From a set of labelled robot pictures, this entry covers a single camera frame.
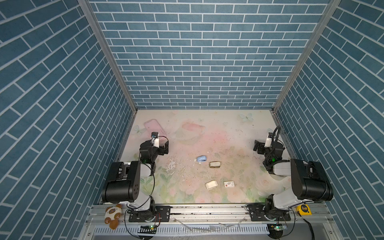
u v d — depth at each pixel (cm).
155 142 82
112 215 71
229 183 82
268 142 84
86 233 69
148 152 71
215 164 88
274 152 72
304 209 74
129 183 45
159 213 73
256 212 74
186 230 70
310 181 46
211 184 83
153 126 107
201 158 93
